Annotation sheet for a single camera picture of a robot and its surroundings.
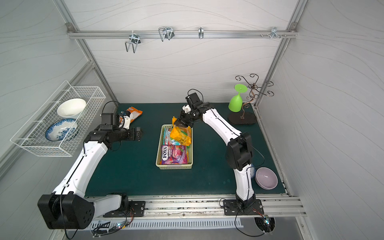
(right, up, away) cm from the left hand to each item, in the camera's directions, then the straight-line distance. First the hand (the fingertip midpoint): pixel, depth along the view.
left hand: (135, 131), depth 80 cm
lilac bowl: (+72, -27, +2) cm, 77 cm away
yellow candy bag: (+25, -2, +6) cm, 26 cm away
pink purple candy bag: (+20, -14, +5) cm, 25 cm away
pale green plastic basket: (+21, -21, +4) cm, 30 cm away
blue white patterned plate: (-27, +2, -15) cm, 31 cm away
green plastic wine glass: (+58, +17, +10) cm, 61 cm away
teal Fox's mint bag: (+15, -7, +13) cm, 21 cm away
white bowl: (-29, +12, -8) cm, 32 cm away
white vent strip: (-7, -44, -10) cm, 45 cm away
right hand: (+20, +5, +3) cm, 21 cm away
